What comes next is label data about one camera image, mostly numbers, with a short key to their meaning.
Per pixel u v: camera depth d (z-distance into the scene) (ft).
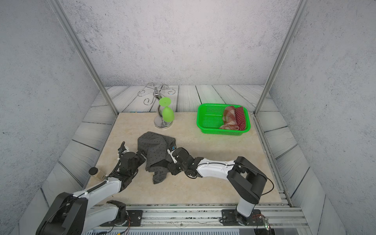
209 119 3.88
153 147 2.94
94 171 2.61
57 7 2.30
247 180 1.48
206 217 2.44
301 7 2.31
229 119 3.41
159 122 3.74
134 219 2.39
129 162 2.23
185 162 2.16
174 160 2.49
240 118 3.43
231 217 2.39
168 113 3.13
